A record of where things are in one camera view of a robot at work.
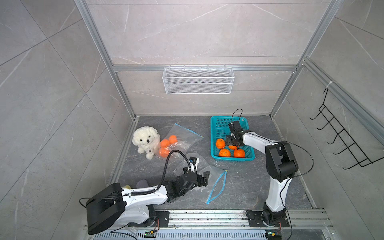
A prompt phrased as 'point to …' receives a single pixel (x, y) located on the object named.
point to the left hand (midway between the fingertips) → (204, 169)
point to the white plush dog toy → (147, 139)
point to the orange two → (224, 152)
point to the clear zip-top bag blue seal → (216, 179)
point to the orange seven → (164, 150)
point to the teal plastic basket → (219, 129)
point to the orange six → (173, 139)
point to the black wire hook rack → (341, 133)
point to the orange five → (164, 143)
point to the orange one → (240, 153)
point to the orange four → (232, 147)
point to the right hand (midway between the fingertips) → (232, 140)
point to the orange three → (220, 143)
